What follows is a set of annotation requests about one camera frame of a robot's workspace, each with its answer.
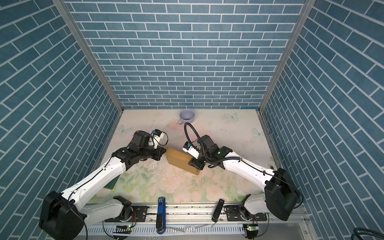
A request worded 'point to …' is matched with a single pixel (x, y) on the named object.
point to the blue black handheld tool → (160, 217)
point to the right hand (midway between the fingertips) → (190, 158)
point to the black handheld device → (217, 210)
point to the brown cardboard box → (181, 159)
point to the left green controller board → (123, 229)
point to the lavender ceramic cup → (186, 115)
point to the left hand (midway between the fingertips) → (166, 150)
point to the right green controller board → (251, 229)
